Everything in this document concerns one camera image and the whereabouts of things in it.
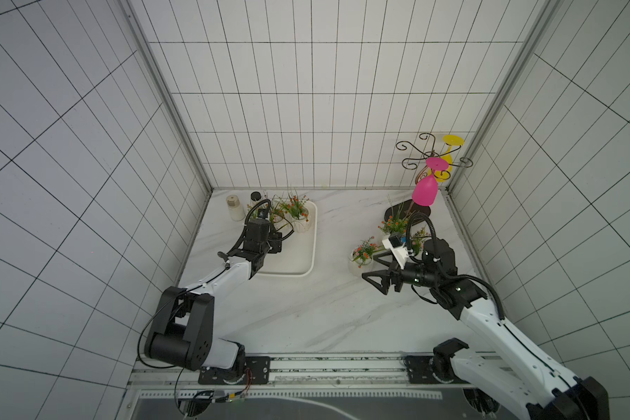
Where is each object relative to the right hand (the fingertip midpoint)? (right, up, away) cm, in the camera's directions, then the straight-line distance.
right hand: (369, 260), depth 75 cm
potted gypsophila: (+12, +9, +15) cm, 21 cm away
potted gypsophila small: (-1, +1, +7) cm, 7 cm away
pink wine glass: (+23, +23, +15) cm, 36 cm away
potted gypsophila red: (-27, +16, +20) cm, 38 cm away
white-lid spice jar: (-47, +15, +25) cm, 56 cm away
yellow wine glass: (+32, +40, +16) cm, 53 cm away
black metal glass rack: (+25, +39, +18) cm, 50 cm away
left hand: (-34, +5, +17) cm, 39 cm away
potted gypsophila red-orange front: (-23, +14, +21) cm, 34 cm away
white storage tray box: (-22, -2, +20) cm, 30 cm away
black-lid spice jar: (-41, +20, +29) cm, 54 cm away
